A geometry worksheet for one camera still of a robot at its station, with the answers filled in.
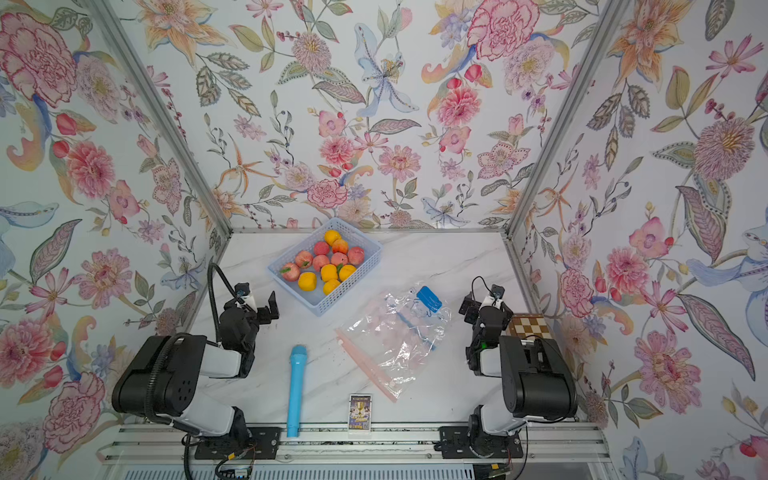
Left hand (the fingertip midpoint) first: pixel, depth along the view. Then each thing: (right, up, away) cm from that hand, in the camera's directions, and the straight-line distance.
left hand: (264, 289), depth 92 cm
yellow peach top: (+16, +18, +22) cm, 33 cm away
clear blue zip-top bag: (+45, -11, 0) cm, 46 cm away
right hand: (+68, -1, 0) cm, 68 cm away
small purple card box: (+31, -31, -14) cm, 46 cm away
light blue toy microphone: (+12, -21, -8) cm, 25 cm away
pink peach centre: (+14, +9, +13) cm, 21 cm away
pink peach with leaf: (+4, +5, +11) cm, 13 cm away
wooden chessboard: (+82, -11, +1) cm, 83 cm away
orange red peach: (+21, +14, +18) cm, 31 cm away
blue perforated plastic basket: (+16, -3, +2) cm, 16 cm away
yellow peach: (+11, +2, +9) cm, 14 cm away
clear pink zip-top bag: (+40, -24, -8) cm, 47 cm away
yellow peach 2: (+18, +5, +12) cm, 22 cm away
